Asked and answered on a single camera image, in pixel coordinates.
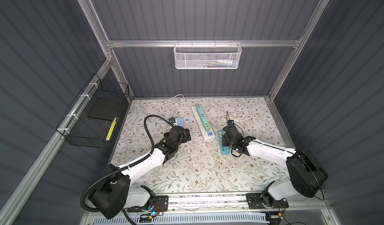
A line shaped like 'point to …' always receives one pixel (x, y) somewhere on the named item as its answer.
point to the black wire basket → (88, 122)
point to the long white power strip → (203, 123)
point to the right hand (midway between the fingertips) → (227, 138)
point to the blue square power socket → (180, 121)
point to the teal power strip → (224, 150)
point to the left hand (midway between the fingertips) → (181, 131)
